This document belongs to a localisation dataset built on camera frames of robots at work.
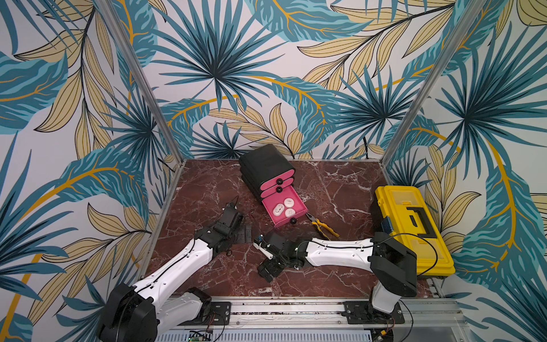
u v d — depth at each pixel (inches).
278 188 37.6
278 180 35.7
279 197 38.6
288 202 39.4
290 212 38.3
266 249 25.2
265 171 36.6
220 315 28.6
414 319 29.0
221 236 22.9
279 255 24.7
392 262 18.8
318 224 37.4
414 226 30.2
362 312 29.1
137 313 14.9
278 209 38.3
